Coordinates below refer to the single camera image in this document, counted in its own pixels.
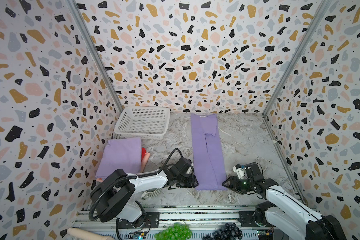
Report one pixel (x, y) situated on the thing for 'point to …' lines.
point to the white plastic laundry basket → (143, 122)
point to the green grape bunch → (178, 231)
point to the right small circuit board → (269, 232)
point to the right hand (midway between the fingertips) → (224, 183)
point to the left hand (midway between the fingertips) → (197, 183)
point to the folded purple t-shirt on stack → (124, 153)
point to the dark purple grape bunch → (229, 231)
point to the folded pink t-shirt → (144, 162)
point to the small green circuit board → (138, 236)
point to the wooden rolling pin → (78, 232)
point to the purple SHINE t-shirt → (209, 162)
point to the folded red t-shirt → (143, 151)
